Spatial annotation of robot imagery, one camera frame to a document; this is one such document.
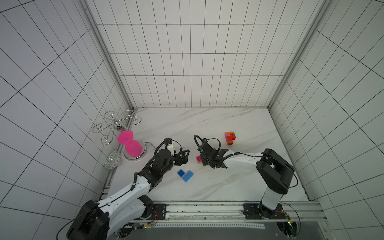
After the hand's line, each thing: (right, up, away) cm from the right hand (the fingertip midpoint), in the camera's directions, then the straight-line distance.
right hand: (205, 152), depth 93 cm
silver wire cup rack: (-47, +17, -21) cm, 54 cm away
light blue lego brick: (-11, -11, -10) cm, 19 cm away
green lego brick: (+20, +11, +7) cm, 24 cm away
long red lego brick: (+20, +9, +7) cm, 23 cm away
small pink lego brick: (-4, -3, -6) cm, 7 cm away
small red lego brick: (+17, +6, +5) cm, 19 cm away
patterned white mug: (-58, -4, -3) cm, 58 cm away
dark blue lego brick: (-15, -10, -10) cm, 20 cm away
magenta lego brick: (+16, +11, +7) cm, 21 cm away
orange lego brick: (+17, +12, +7) cm, 22 cm away
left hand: (-15, +2, -10) cm, 18 cm away
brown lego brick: (+17, +5, +4) cm, 18 cm away
